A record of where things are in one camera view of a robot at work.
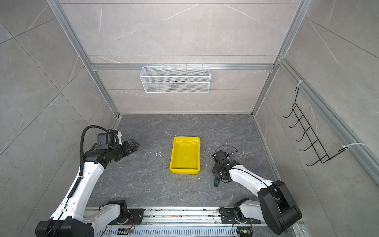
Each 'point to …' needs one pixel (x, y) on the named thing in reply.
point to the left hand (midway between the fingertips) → (134, 145)
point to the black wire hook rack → (317, 146)
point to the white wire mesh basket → (175, 79)
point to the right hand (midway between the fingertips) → (218, 172)
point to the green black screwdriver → (216, 181)
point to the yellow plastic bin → (185, 156)
